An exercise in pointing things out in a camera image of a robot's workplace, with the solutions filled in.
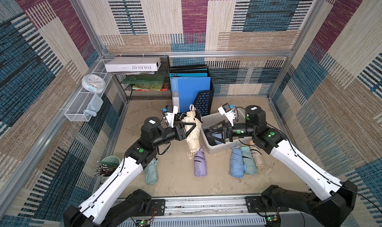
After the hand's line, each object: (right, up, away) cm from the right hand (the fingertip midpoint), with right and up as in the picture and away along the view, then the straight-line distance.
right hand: (208, 131), depth 64 cm
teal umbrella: (+25, -23, +19) cm, 39 cm away
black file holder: (-1, +16, +28) cm, 32 cm away
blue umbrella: (+18, -22, +18) cm, 34 cm away
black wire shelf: (-36, +26, +38) cm, 59 cm away
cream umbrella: (-6, -2, -2) cm, 7 cm away
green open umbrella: (-46, -16, +4) cm, 49 cm away
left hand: (-7, +3, +1) cm, 7 cm away
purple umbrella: (-3, -20, +19) cm, 28 cm away
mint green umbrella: (-29, -24, +17) cm, 41 cm away
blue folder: (-12, +21, +25) cm, 35 cm away
